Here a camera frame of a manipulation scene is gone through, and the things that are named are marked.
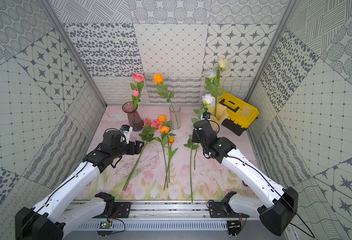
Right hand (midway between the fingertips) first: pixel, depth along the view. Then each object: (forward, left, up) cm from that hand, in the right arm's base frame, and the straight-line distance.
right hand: (200, 130), depth 76 cm
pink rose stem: (+29, +36, +12) cm, 48 cm away
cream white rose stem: (+29, -12, +6) cm, 32 cm away
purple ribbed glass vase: (+18, +42, -12) cm, 47 cm away
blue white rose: (+12, -4, +10) cm, 16 cm away
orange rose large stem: (+28, +22, +6) cm, 36 cm away
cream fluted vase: (+17, -15, -6) cm, 23 cm away
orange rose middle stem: (+15, +22, -19) cm, 33 cm away
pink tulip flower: (+23, +39, +2) cm, 45 cm away
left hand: (-3, +34, -5) cm, 35 cm away
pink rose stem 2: (+11, +35, -22) cm, 42 cm away
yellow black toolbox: (+17, -28, -8) cm, 34 cm away
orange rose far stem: (+25, +25, -19) cm, 40 cm away
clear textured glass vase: (+20, +15, -12) cm, 27 cm away
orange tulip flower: (-1, +17, -24) cm, 29 cm away
